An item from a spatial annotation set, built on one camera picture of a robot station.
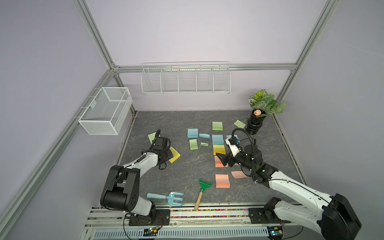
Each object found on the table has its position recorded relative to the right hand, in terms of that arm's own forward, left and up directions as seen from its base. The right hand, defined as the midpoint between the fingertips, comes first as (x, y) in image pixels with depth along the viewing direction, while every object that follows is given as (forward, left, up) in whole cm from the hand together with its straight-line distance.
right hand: (222, 147), depth 80 cm
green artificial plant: (+28, -26, +10) cm, 40 cm away
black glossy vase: (+24, -26, -6) cm, 35 cm away
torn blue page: (+20, +7, -17) cm, 27 cm away
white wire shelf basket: (+47, +21, +13) cm, 53 cm away
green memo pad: (+28, -1, -16) cm, 32 cm away
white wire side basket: (+18, +66, +9) cm, 69 cm away
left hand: (+3, +32, -14) cm, 35 cm away
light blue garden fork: (-21, +28, -18) cm, 39 cm away
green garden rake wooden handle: (-14, +10, -17) cm, 24 cm away
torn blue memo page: (+8, -6, -1) cm, 10 cm away
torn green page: (+13, +9, -17) cm, 23 cm away
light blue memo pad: (+23, +17, -18) cm, 34 cm away
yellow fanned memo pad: (+4, +27, -15) cm, 31 cm away
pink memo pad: (-12, -1, -17) cm, 21 cm away
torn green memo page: (+31, -19, -18) cm, 40 cm away
